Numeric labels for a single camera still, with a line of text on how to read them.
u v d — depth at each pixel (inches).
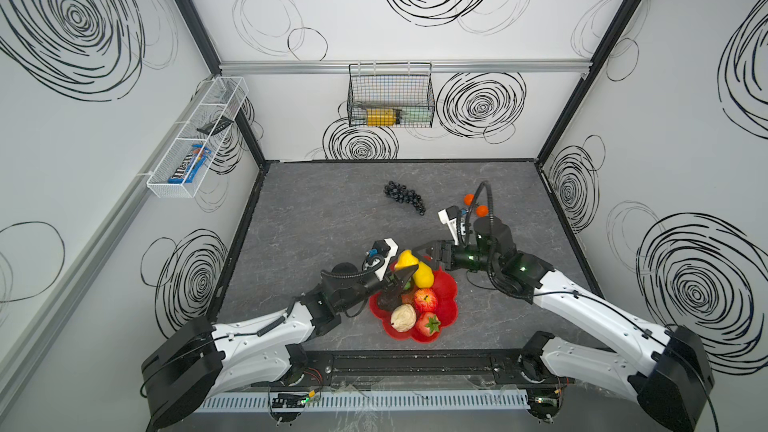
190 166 26.3
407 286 32.4
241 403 27.3
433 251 25.3
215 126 29.8
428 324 29.6
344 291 22.3
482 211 40.1
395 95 38.9
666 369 15.5
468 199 41.2
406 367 29.6
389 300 30.6
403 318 29.7
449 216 26.8
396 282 25.7
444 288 33.3
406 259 27.6
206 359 16.5
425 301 31.0
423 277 32.8
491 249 22.2
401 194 41.4
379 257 23.6
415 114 34.1
